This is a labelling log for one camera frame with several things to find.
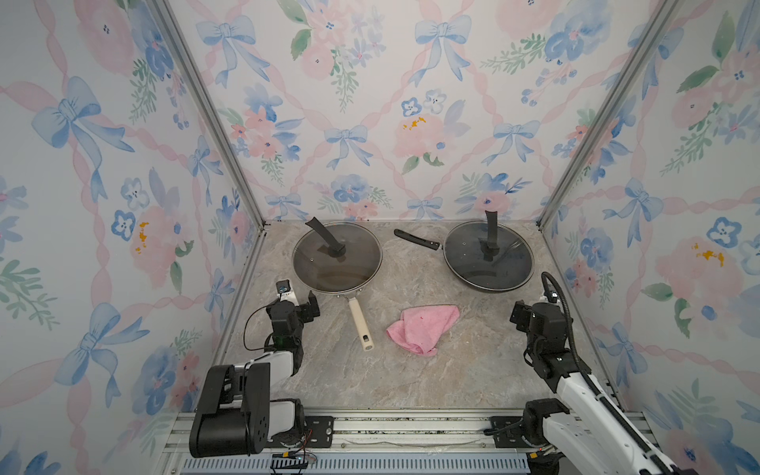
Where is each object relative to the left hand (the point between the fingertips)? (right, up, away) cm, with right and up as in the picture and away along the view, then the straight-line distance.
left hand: (297, 293), depth 90 cm
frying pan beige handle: (+20, -7, -8) cm, 23 cm away
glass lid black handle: (+61, +12, +8) cm, 63 cm away
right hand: (+71, -2, -8) cm, 71 cm away
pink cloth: (+37, -10, -2) cm, 38 cm away
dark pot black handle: (+39, +17, +14) cm, 45 cm away
